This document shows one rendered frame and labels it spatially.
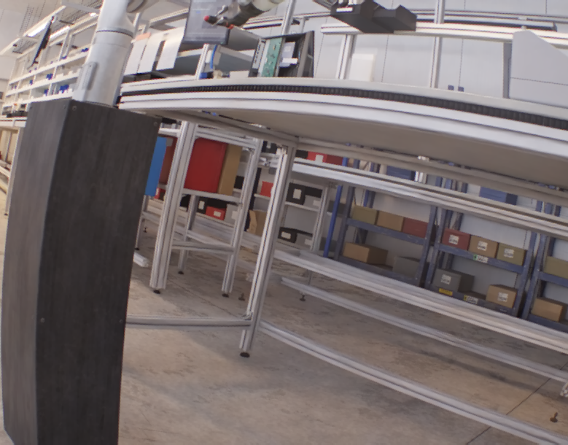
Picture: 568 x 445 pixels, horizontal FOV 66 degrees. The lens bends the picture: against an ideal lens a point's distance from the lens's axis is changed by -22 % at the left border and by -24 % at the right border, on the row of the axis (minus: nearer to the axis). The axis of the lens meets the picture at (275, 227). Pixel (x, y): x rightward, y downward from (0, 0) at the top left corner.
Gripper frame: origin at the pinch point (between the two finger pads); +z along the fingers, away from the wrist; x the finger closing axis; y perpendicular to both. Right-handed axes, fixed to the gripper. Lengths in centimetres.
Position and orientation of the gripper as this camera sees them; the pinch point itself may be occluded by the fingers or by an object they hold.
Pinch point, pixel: (213, 22)
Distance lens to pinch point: 147.8
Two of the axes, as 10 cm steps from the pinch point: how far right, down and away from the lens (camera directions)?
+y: 7.6, 1.1, 6.5
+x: 0.1, -9.9, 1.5
